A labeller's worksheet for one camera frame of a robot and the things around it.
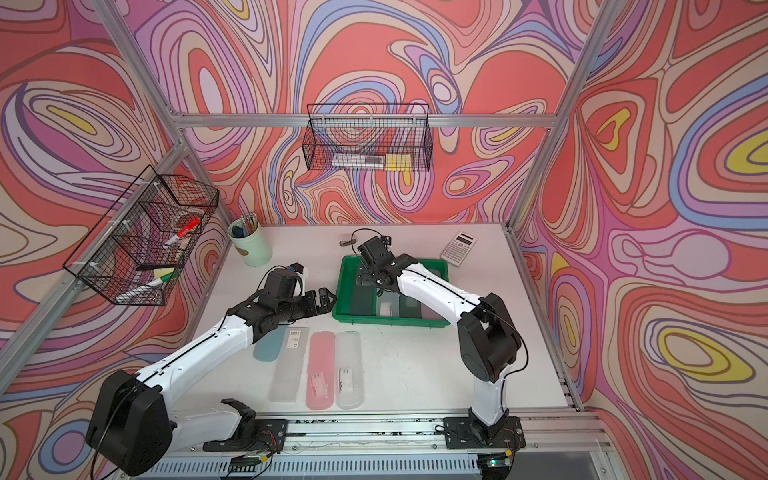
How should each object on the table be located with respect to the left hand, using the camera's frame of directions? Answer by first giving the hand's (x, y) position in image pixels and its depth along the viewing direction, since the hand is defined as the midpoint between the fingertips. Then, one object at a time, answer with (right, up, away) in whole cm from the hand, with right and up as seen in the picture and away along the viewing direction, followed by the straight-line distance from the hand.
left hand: (328, 301), depth 84 cm
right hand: (+13, +5, +6) cm, 15 cm away
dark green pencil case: (+9, -2, +14) cm, 17 cm away
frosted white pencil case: (+17, -3, +12) cm, 21 cm away
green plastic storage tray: (+2, +5, +17) cm, 18 cm away
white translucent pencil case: (+7, -23, -5) cm, 25 cm away
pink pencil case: (-2, -20, -1) cm, 20 cm away
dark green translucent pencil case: (+24, -4, +12) cm, 27 cm away
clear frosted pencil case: (-11, -18, +1) cm, 22 cm away
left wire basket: (-46, +13, -10) cm, 49 cm away
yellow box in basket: (+20, +42, +7) cm, 47 cm away
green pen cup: (-30, +19, +14) cm, 38 cm away
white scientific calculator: (+44, +16, +28) cm, 54 cm away
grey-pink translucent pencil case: (+30, -6, +10) cm, 32 cm away
